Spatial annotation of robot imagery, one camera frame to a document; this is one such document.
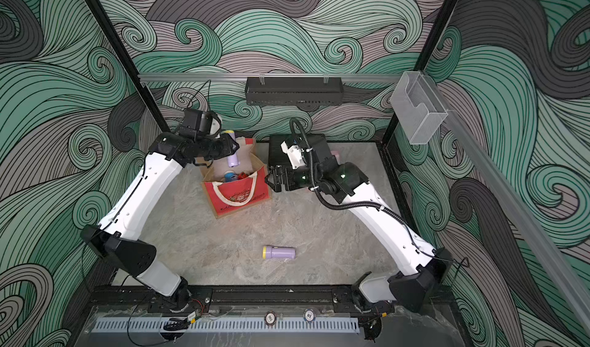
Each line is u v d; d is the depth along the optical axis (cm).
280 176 58
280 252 81
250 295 75
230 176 96
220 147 66
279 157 63
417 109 80
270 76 95
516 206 52
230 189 81
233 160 72
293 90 95
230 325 76
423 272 37
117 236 41
